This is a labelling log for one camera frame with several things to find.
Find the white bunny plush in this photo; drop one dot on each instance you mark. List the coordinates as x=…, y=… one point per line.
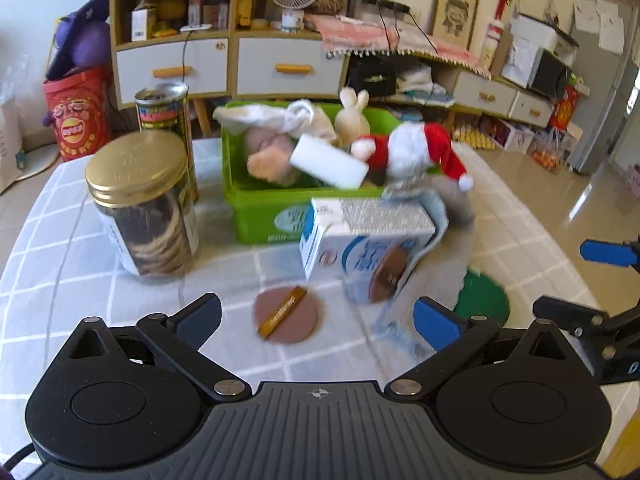
x=352, y=120

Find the yellow bottle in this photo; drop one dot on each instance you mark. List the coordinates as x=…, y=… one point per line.
x=245, y=5

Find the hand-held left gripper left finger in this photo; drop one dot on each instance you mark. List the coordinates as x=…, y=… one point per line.
x=197, y=322

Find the black bag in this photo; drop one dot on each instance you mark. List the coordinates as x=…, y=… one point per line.
x=372, y=77

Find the bag of oranges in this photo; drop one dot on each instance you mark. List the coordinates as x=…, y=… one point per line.
x=546, y=152

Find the green knitted pad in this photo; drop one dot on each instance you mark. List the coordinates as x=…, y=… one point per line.
x=482, y=300

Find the tall printed metal can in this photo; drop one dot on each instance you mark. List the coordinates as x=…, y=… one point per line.
x=160, y=110

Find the low wooden side cabinet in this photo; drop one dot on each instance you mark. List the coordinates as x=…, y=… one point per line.
x=450, y=85

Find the black microwave oven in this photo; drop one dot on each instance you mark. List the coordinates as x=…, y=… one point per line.
x=550, y=75

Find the white cup with green print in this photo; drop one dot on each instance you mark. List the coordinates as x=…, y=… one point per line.
x=291, y=20

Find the framed cartoon picture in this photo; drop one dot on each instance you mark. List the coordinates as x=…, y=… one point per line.
x=454, y=12

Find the pile of yellow packets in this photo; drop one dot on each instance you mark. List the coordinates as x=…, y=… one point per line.
x=472, y=137

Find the white sponge block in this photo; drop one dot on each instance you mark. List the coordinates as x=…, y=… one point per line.
x=327, y=162

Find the pink fringed cloth runner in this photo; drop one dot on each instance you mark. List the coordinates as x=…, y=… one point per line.
x=360, y=35

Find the white milk carton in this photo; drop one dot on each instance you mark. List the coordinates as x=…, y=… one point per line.
x=370, y=217

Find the grey checked tablecloth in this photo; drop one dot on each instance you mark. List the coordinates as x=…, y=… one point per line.
x=75, y=270

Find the brown round pouch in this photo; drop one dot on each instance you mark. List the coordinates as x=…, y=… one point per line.
x=387, y=272
x=295, y=325

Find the pink plush toy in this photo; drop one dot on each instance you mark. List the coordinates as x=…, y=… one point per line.
x=270, y=157

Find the black power strip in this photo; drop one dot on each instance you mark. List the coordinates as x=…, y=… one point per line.
x=385, y=3

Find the glass jar with gold lid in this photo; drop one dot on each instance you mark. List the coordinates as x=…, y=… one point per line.
x=132, y=165

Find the red printed bucket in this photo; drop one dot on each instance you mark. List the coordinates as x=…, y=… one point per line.
x=75, y=120

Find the purple plush toy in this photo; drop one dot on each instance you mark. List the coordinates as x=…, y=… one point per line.
x=85, y=35

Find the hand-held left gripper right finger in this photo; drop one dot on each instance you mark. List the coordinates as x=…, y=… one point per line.
x=439, y=325

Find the white cardboard box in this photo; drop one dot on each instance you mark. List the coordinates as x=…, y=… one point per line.
x=525, y=50

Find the silver refrigerator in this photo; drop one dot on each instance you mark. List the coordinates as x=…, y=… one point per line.
x=607, y=85

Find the white thin cloth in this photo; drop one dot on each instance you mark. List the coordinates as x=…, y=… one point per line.
x=270, y=115

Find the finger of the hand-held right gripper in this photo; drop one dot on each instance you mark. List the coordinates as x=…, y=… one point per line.
x=570, y=315
x=607, y=252

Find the small white drawer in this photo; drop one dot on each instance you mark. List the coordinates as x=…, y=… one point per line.
x=532, y=110
x=487, y=92

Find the green plastic bin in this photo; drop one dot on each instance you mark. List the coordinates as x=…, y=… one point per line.
x=260, y=210

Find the small white carton box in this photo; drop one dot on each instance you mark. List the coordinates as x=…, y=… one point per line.
x=142, y=25

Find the wooden cabinet with shelves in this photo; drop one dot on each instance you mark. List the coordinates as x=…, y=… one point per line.
x=232, y=35

